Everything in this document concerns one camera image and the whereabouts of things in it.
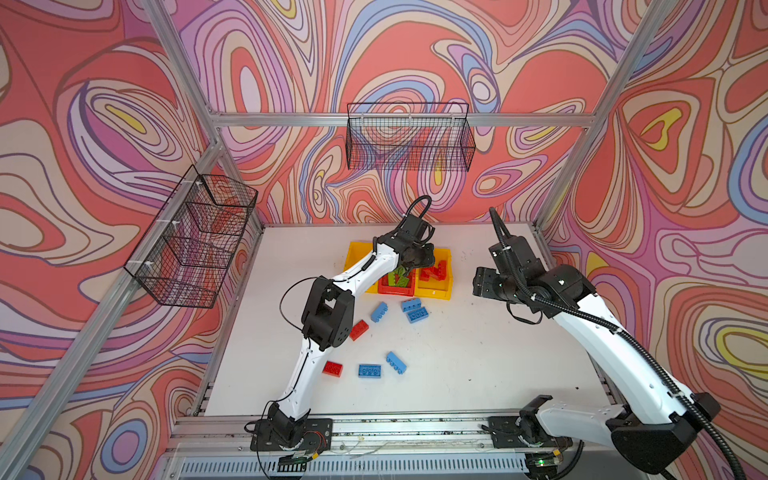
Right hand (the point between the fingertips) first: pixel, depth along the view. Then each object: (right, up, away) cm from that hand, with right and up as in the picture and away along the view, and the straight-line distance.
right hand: (489, 290), depth 73 cm
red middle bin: (-26, -3, +23) cm, 35 cm away
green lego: (-22, +1, +28) cm, 36 cm away
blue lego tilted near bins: (-28, -10, +20) cm, 36 cm away
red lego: (-7, +3, +26) cm, 27 cm away
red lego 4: (-41, -23, +10) cm, 48 cm away
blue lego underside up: (-16, -11, +20) cm, 28 cm away
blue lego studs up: (-19, -8, +23) cm, 30 cm away
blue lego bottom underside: (-30, -24, +9) cm, 40 cm away
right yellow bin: (-10, -3, +26) cm, 28 cm away
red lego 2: (-11, +2, +28) cm, 30 cm away
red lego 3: (-34, -15, +18) cm, 41 cm away
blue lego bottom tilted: (-23, -22, +11) cm, 34 cm away
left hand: (-9, +8, +21) cm, 24 cm away
